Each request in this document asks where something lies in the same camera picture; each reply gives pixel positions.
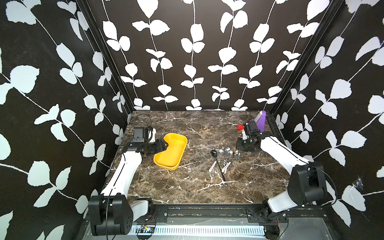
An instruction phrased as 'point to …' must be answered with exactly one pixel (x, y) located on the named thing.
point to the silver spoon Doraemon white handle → (230, 153)
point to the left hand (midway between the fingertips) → (164, 143)
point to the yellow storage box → (170, 159)
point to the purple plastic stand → (260, 120)
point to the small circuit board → (146, 228)
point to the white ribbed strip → (202, 231)
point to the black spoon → (214, 153)
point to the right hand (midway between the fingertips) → (236, 143)
